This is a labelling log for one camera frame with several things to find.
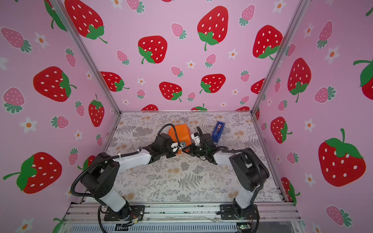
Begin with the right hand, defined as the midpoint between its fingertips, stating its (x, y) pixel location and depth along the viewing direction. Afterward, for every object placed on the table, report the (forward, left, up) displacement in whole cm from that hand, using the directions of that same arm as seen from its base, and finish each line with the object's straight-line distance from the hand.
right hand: (180, 152), depth 86 cm
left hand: (+7, +3, -3) cm, 8 cm away
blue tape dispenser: (+21, -24, -5) cm, 33 cm away
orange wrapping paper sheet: (+17, 0, -4) cm, 18 cm away
